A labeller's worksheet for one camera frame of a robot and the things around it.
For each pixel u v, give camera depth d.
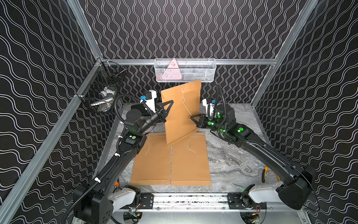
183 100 0.68
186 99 0.69
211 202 0.76
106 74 0.98
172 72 0.89
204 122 0.62
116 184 0.80
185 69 0.99
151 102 0.56
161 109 0.57
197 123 0.63
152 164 0.90
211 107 0.62
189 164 0.92
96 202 0.38
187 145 0.96
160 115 0.58
